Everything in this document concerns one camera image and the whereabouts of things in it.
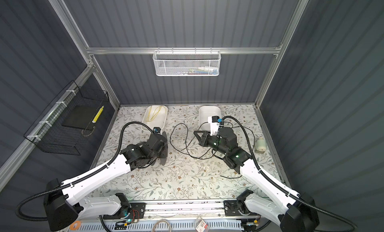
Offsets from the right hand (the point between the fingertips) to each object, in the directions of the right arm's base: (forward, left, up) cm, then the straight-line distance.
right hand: (195, 134), depth 71 cm
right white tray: (+39, -7, -27) cm, 48 cm away
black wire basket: (+2, +62, +5) cm, 62 cm away
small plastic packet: (-34, -2, -24) cm, 42 cm away
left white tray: (+28, +27, -24) cm, 46 cm away
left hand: (-1, +17, -10) cm, 19 cm away
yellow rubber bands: (+39, +33, -27) cm, 58 cm away
